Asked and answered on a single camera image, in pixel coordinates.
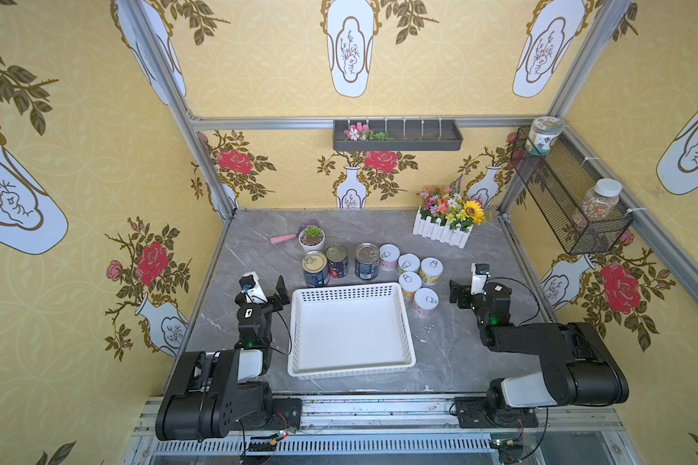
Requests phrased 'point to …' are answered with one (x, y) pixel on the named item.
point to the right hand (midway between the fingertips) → (473, 279)
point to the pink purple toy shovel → (284, 237)
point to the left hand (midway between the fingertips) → (255, 281)
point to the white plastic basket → (346, 328)
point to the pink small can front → (426, 300)
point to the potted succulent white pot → (311, 238)
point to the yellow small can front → (410, 282)
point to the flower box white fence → (444, 214)
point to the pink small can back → (389, 255)
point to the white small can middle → (409, 263)
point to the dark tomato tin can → (336, 256)
